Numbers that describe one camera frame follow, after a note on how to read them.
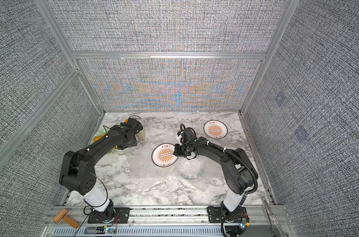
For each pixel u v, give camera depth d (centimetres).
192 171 86
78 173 46
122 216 74
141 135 101
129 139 67
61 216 73
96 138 94
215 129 107
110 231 69
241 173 48
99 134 100
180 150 80
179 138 85
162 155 94
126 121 74
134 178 85
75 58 88
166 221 73
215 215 73
